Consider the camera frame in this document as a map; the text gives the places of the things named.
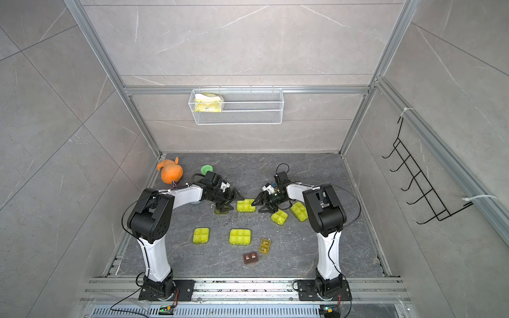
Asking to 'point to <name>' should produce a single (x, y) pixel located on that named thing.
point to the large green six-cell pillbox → (238, 236)
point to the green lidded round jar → (205, 168)
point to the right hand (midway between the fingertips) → (257, 207)
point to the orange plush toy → (171, 170)
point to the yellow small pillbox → (264, 246)
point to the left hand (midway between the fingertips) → (241, 200)
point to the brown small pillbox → (250, 258)
